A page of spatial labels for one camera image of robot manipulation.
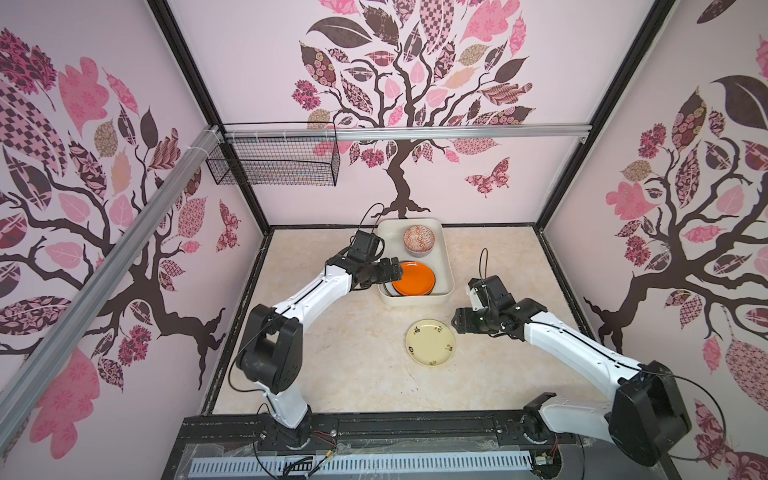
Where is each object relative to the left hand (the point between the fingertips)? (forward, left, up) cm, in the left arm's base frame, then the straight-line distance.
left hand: (391, 276), depth 88 cm
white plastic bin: (+27, -1, -8) cm, 28 cm away
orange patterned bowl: (+23, -11, -9) cm, 27 cm away
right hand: (-12, -20, -5) cm, 24 cm away
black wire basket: (+35, +31, +20) cm, 50 cm away
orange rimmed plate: (+7, -9, -12) cm, 16 cm away
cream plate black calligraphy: (-16, -12, -12) cm, 23 cm away
